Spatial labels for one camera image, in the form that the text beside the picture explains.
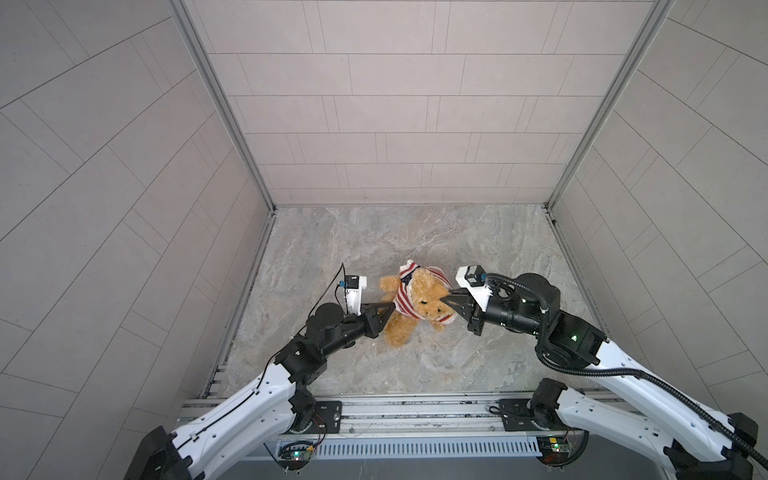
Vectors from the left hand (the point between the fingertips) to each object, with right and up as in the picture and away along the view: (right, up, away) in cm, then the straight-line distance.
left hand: (400, 308), depth 71 cm
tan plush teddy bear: (+5, +7, -11) cm, 14 cm away
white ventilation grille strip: (+7, -31, -3) cm, 32 cm away
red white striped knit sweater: (+1, +3, -3) cm, 4 cm away
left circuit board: (-24, -31, -6) cm, 39 cm away
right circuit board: (+36, -32, -3) cm, 48 cm away
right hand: (+9, +4, -9) cm, 13 cm away
